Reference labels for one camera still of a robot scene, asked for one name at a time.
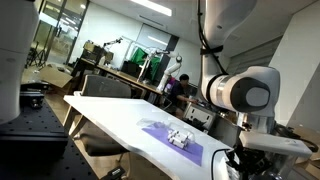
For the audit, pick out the seated person dark shirt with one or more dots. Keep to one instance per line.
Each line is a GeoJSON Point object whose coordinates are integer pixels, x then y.
{"type": "Point", "coordinates": [178, 94]}

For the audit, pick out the purple mat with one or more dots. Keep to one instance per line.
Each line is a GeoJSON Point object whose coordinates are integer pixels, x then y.
{"type": "Point", "coordinates": [193, 153]}

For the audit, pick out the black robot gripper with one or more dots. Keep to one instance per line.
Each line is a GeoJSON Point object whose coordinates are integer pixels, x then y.
{"type": "Point", "coordinates": [247, 161]}

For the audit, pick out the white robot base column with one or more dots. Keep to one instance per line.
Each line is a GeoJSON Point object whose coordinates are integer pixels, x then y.
{"type": "Point", "coordinates": [18, 23]}

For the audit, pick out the wooden background desk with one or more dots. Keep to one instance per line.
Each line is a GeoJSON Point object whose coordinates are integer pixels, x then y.
{"type": "Point", "coordinates": [83, 64]}

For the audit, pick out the white extension cord strip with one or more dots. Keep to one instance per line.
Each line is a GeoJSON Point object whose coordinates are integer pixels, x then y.
{"type": "Point", "coordinates": [222, 171]}

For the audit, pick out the cardboard box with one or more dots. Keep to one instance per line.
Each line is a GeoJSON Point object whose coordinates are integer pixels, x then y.
{"type": "Point", "coordinates": [52, 75]}

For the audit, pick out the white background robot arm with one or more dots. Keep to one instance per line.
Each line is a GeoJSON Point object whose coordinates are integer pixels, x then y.
{"type": "Point", "coordinates": [168, 71]}

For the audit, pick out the black clamp mount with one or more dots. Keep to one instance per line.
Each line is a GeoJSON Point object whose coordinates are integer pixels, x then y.
{"type": "Point", "coordinates": [114, 174]}

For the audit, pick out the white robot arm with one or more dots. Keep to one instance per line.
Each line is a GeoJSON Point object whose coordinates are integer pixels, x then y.
{"type": "Point", "coordinates": [255, 89]}

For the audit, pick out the clear plastic bag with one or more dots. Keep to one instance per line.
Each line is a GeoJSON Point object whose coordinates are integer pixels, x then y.
{"type": "Point", "coordinates": [159, 130]}

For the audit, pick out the black perforated breadboard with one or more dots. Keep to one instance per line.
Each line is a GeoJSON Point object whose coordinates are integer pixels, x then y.
{"type": "Point", "coordinates": [34, 146]}

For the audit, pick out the grey electronics box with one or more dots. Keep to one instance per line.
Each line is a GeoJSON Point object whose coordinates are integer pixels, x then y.
{"type": "Point", "coordinates": [194, 111]}

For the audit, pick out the black lidded glass jar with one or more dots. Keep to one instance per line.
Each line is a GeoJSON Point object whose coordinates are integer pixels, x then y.
{"type": "Point", "coordinates": [281, 165]}

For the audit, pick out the white small blocks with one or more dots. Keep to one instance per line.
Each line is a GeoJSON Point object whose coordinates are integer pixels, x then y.
{"type": "Point", "coordinates": [177, 138]}

